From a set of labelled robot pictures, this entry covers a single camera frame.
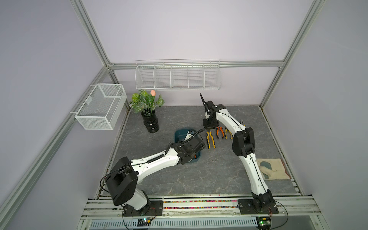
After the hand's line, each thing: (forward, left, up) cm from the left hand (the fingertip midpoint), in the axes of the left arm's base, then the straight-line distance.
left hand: (185, 145), depth 83 cm
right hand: (+20, -17, -9) cm, 27 cm away
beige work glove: (-13, -52, -12) cm, 55 cm away
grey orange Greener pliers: (+18, -24, -12) cm, 32 cm away
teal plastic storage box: (+13, +3, -10) cm, 17 cm away
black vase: (+23, +23, -3) cm, 33 cm away
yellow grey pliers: (+13, -16, -9) cm, 23 cm away
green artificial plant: (+25, +23, +12) cm, 36 cm away
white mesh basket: (+20, +48, +13) cm, 54 cm away
